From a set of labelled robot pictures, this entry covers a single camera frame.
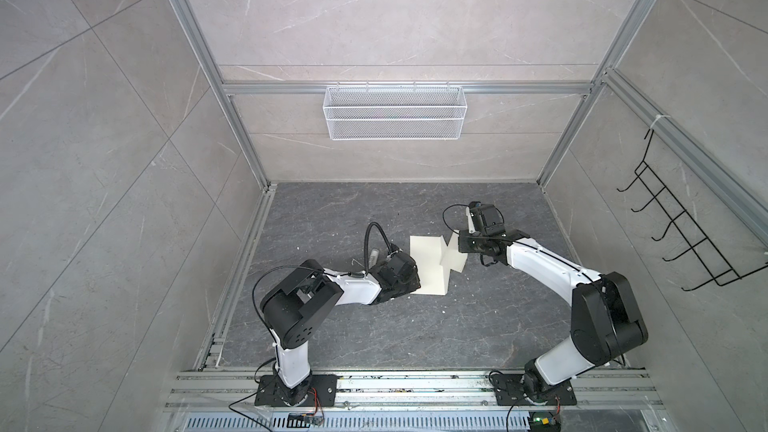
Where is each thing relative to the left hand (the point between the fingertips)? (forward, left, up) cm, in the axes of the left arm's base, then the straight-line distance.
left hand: (420, 274), depth 92 cm
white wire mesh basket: (+48, +20, +27) cm, 59 cm away
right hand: (+9, -14, +8) cm, 19 cm away
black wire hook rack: (-17, -56, +32) cm, 67 cm away
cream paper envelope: (+9, -3, -1) cm, 10 cm away
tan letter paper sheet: (+3, -10, +4) cm, 11 cm away
